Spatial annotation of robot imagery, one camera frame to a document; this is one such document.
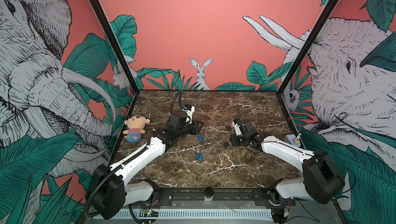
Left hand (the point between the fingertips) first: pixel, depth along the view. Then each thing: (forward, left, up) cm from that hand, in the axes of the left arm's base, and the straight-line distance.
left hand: (202, 121), depth 78 cm
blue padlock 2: (-11, +2, -20) cm, 23 cm away
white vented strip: (-38, +2, -20) cm, 43 cm away
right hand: (-3, -15, -14) cm, 21 cm away
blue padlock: (+1, +1, -21) cm, 21 cm away
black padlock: (-3, -14, -21) cm, 26 cm away
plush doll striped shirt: (+8, +40, -14) cm, 44 cm away
